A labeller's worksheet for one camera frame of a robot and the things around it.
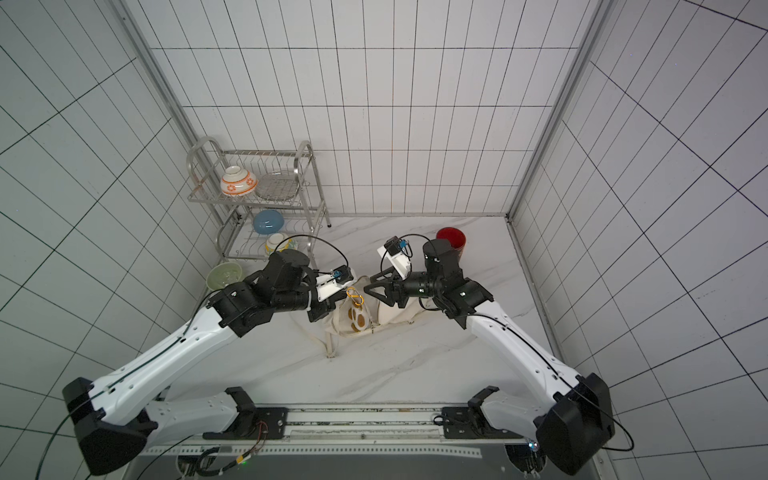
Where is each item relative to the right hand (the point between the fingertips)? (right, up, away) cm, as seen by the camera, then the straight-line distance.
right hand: (361, 288), depth 68 cm
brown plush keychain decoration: (-1, -7, +3) cm, 8 cm away
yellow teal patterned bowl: (-33, +10, +32) cm, 47 cm away
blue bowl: (-38, +18, +38) cm, 57 cm away
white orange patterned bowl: (-39, +29, +19) cm, 52 cm away
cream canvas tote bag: (-6, -9, +3) cm, 11 cm away
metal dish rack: (-47, +12, +35) cm, 60 cm away
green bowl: (-49, -1, +29) cm, 57 cm away
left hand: (-6, -2, +3) cm, 7 cm away
